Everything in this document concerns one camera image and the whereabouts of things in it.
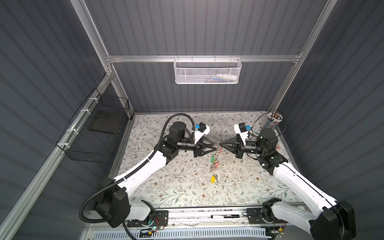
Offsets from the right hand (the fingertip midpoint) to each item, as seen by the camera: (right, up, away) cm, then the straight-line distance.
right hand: (222, 146), depth 67 cm
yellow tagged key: (-1, -21, +20) cm, 29 cm away
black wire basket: (-63, +6, +7) cm, 64 cm away
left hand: (-3, 0, +2) cm, 4 cm away
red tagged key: (-2, -8, +2) cm, 9 cm away
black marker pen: (+3, -36, +7) cm, 37 cm away
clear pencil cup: (+38, +14, +27) cm, 48 cm away
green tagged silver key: (-4, -5, -1) cm, 6 cm away
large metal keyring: (-4, -9, +1) cm, 10 cm away
